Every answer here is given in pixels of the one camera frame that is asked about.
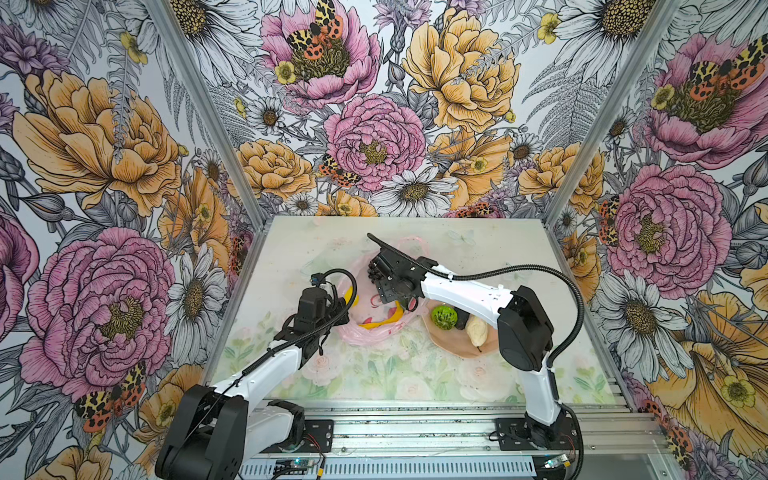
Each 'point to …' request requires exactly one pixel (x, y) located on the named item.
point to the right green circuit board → (558, 462)
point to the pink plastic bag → (371, 321)
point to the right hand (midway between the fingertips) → (396, 292)
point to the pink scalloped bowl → (455, 340)
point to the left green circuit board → (292, 466)
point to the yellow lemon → (348, 295)
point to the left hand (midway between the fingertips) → (344, 309)
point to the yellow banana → (399, 312)
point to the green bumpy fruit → (444, 316)
